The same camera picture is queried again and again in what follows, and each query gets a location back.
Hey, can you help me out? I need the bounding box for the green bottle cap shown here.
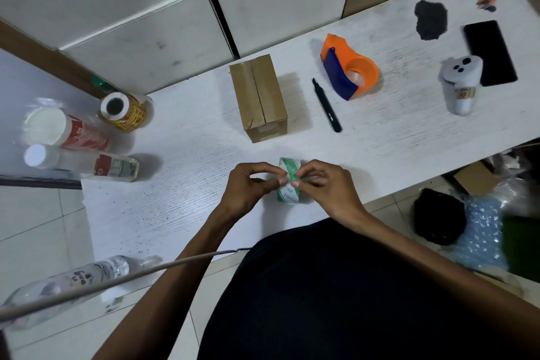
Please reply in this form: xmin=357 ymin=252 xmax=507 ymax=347
xmin=91 ymin=74 xmax=117 ymax=93

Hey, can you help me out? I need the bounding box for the brown wooden beam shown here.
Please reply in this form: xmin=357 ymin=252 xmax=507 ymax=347
xmin=0 ymin=17 xmax=110 ymax=100

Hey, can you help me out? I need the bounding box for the person's right hand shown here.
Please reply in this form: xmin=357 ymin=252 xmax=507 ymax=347
xmin=289 ymin=159 xmax=369 ymax=231

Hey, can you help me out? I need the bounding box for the dark green item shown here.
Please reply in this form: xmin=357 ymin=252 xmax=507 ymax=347
xmin=501 ymin=215 xmax=540 ymax=285

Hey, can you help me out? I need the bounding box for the yellow label roll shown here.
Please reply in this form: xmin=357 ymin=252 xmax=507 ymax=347
xmin=99 ymin=91 xmax=149 ymax=133

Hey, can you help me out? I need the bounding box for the clear plastic water bottle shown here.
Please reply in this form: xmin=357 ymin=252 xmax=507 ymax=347
xmin=0 ymin=255 xmax=163 ymax=331

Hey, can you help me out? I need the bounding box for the grey cable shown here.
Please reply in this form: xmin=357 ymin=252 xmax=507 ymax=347
xmin=0 ymin=247 xmax=253 ymax=323

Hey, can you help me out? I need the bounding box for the stack of white boxes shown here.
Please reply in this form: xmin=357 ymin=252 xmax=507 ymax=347
xmin=0 ymin=0 xmax=358 ymax=95

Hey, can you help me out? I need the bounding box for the red canister white lid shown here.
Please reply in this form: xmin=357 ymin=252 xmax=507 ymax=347
xmin=21 ymin=98 xmax=113 ymax=153

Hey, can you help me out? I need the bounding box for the transparent tape roll green core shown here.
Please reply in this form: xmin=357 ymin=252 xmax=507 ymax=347
xmin=276 ymin=157 xmax=303 ymax=204

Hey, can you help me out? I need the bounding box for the black crumpled lump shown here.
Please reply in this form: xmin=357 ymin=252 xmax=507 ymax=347
xmin=414 ymin=0 xmax=449 ymax=41

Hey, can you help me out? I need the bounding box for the black bag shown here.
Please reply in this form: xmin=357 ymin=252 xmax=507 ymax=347
xmin=412 ymin=188 xmax=468 ymax=246

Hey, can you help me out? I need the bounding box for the chrome strip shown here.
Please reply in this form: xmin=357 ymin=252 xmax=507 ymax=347
xmin=181 ymin=0 xmax=241 ymax=59

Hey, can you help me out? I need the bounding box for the person's black clothing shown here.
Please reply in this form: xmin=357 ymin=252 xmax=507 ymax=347
xmin=197 ymin=217 xmax=540 ymax=360

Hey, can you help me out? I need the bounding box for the person's left forearm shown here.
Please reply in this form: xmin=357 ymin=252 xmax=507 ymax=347
xmin=92 ymin=208 xmax=239 ymax=360

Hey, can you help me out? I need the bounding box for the person's left hand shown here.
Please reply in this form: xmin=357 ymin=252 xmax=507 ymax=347
xmin=217 ymin=161 xmax=293 ymax=223

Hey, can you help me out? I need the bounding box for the black smartphone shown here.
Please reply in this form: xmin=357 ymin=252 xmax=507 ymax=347
xmin=462 ymin=20 xmax=519 ymax=88

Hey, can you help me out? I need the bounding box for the bubble wrap sheet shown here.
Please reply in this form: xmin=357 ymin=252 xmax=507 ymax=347
xmin=451 ymin=194 xmax=511 ymax=272

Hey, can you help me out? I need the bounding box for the orange blue tape dispenser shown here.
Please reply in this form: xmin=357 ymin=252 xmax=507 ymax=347
xmin=319 ymin=33 xmax=380 ymax=102

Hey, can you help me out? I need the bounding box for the black utility knife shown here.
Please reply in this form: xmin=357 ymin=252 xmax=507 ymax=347
xmin=311 ymin=77 xmax=343 ymax=133

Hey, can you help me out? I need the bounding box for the dark metal rail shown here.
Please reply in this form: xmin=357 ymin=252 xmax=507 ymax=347
xmin=0 ymin=177 xmax=82 ymax=191

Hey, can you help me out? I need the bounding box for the clear bottle white cap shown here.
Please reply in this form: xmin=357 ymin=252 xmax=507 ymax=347
xmin=23 ymin=143 xmax=141 ymax=183

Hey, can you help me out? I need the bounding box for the white handheld controller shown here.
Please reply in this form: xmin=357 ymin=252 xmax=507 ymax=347
xmin=438 ymin=55 xmax=484 ymax=116

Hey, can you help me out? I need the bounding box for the brown cardboard box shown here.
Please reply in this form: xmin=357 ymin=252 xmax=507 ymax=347
xmin=229 ymin=54 xmax=289 ymax=144

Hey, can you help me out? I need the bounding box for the person's right forearm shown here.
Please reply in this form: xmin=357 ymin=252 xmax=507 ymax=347
xmin=341 ymin=215 xmax=540 ymax=360

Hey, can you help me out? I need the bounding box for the clear plastic bag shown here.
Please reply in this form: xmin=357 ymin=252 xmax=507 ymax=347
xmin=491 ymin=152 xmax=540 ymax=221

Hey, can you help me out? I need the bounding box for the flat cardboard piece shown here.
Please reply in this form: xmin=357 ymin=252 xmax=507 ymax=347
xmin=453 ymin=160 xmax=498 ymax=197

